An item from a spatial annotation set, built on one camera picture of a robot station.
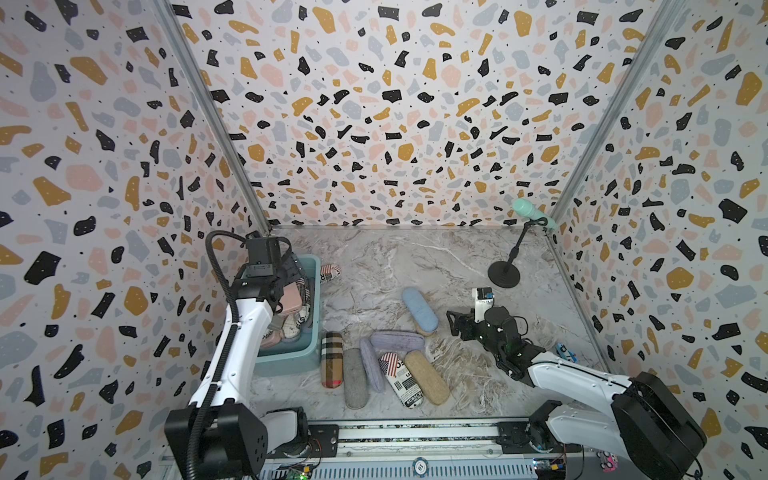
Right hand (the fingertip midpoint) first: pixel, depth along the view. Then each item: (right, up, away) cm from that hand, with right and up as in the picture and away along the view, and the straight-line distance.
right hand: (464, 312), depth 86 cm
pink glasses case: (-49, +4, -3) cm, 49 cm away
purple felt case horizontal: (-20, -8, -1) cm, 22 cm away
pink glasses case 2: (-55, -7, -1) cm, 55 cm away
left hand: (-48, +14, -7) cm, 50 cm away
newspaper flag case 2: (-45, +2, -2) cm, 46 cm away
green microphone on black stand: (+19, +10, +20) cm, 30 cm away
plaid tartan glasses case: (-38, -14, -3) cm, 40 cm away
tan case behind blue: (-11, -7, +4) cm, 14 cm away
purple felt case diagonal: (-26, -13, -6) cm, 30 cm away
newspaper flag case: (-43, +10, +17) cm, 48 cm away
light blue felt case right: (-12, 0, +5) cm, 14 cm away
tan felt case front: (-10, -19, -6) cm, 22 cm away
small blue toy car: (+30, -12, +1) cm, 32 cm away
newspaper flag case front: (-18, -17, -7) cm, 25 cm away
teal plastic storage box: (-41, -7, -16) cm, 45 cm away
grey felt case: (-50, -5, -1) cm, 50 cm away
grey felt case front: (-30, -18, -7) cm, 36 cm away
